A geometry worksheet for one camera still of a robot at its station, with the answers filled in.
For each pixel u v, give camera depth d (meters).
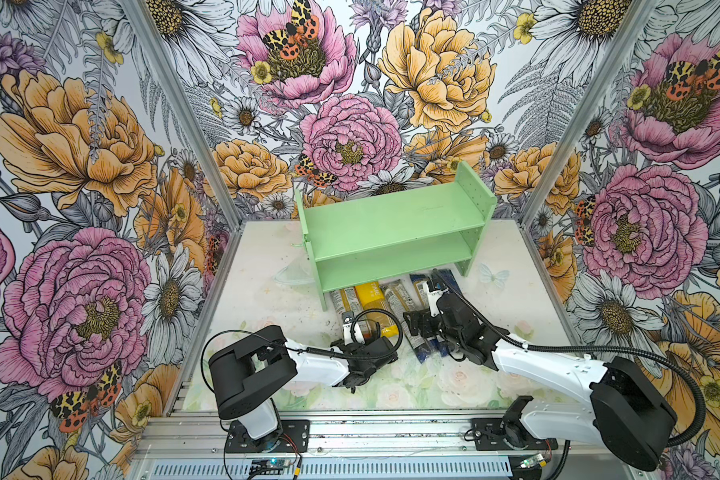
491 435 0.74
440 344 0.87
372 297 0.97
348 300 0.96
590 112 0.89
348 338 0.78
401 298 0.97
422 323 0.76
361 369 0.68
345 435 0.76
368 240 0.80
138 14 0.71
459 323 0.65
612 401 0.41
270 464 0.71
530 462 0.72
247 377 0.45
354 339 0.78
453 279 1.02
